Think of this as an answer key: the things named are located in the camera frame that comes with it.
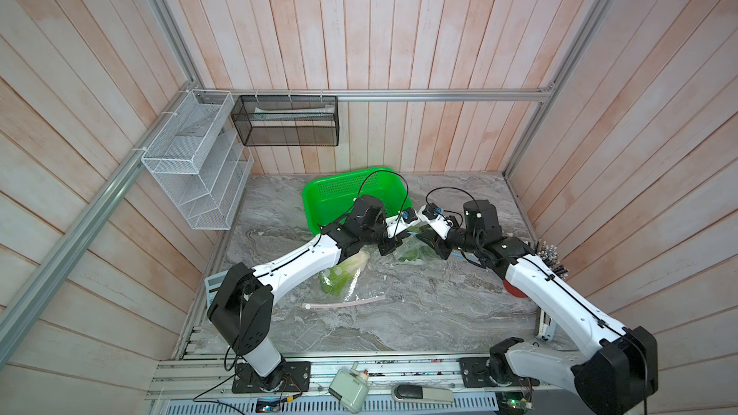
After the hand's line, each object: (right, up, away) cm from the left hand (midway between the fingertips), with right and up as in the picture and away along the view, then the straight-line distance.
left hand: (404, 235), depth 80 cm
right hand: (+5, +2, -1) cm, 5 cm away
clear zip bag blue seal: (0, -4, +2) cm, 5 cm away
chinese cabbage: (+4, -4, +1) cm, 6 cm away
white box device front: (-15, -36, -12) cm, 40 cm away
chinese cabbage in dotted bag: (-19, -14, +5) cm, 24 cm away
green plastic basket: (-26, +10, +30) cm, 41 cm away
